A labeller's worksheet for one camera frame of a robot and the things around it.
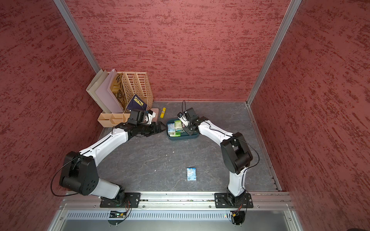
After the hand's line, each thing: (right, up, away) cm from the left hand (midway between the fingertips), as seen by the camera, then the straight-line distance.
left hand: (161, 132), depth 85 cm
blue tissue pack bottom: (+18, -23, -4) cm, 30 cm away
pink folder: (-39, +24, +8) cm, 47 cm away
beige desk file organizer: (-23, +26, +24) cm, 42 cm away
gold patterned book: (-34, +27, +15) cm, 46 cm away
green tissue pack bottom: (+7, -3, +10) cm, 13 cm away
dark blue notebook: (-23, +19, +21) cm, 37 cm away
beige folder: (-44, +25, +1) cm, 51 cm away
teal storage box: (+13, -4, +11) cm, 17 cm away
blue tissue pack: (+5, -1, +12) cm, 12 cm away
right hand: (+17, +1, +10) cm, 20 cm away
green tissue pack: (+9, +2, +13) cm, 16 cm away
